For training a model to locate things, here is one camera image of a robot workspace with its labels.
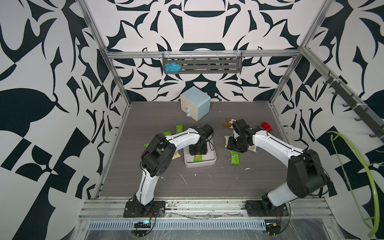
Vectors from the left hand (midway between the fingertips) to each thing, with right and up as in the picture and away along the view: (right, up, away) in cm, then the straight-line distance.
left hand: (199, 150), depth 93 cm
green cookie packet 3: (-13, +12, +11) cm, 21 cm away
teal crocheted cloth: (-16, +50, -2) cm, 52 cm away
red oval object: (+47, +14, +12) cm, 51 cm away
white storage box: (+6, -4, -5) cm, 9 cm away
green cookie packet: (+21, -4, -3) cm, 22 cm away
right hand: (+17, +4, -4) cm, 18 cm away
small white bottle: (-7, +25, +12) cm, 28 cm away
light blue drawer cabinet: (0, +30, +6) cm, 30 cm away
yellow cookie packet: (-14, -3, -2) cm, 14 cm away
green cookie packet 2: (-1, -4, -4) cm, 5 cm away
